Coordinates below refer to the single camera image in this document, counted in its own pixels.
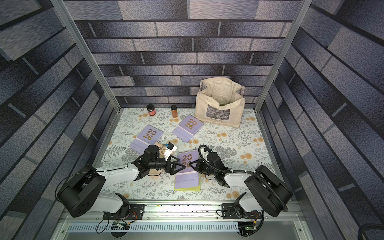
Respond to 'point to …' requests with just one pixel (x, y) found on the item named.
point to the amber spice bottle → (174, 111)
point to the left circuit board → (119, 225)
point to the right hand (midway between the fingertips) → (188, 164)
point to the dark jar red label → (150, 108)
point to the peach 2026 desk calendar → (157, 174)
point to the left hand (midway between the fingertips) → (181, 163)
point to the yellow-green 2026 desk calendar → (191, 188)
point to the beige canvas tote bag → (221, 100)
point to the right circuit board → (245, 228)
